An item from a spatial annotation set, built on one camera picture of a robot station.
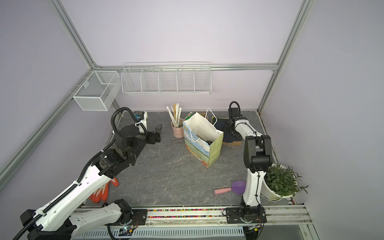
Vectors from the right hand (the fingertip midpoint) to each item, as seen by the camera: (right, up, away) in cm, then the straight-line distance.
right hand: (231, 131), depth 101 cm
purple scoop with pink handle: (0, -31, -17) cm, 35 cm away
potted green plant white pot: (+15, -22, -34) cm, 43 cm away
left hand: (-43, +4, -34) cm, 55 cm away
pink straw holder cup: (-36, -1, -1) cm, 36 cm away
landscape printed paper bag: (-20, -4, -29) cm, 36 cm away
